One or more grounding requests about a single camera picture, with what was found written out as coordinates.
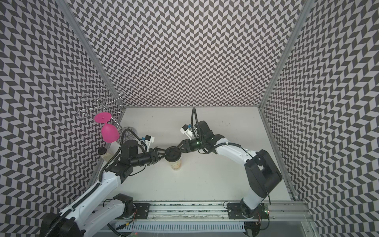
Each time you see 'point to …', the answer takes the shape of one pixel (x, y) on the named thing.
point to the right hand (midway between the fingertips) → (180, 152)
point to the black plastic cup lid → (172, 155)
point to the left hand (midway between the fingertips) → (167, 155)
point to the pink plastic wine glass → (109, 133)
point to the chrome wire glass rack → (90, 108)
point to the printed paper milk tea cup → (176, 165)
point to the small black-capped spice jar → (104, 154)
